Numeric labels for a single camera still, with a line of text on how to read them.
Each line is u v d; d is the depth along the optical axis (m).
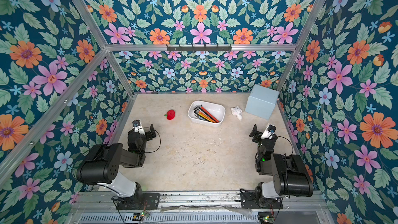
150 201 0.73
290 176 0.44
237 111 1.04
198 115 1.06
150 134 0.84
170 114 1.04
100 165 0.46
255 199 0.73
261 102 0.96
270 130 0.74
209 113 1.05
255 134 0.81
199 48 0.93
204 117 1.04
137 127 0.79
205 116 1.05
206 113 1.07
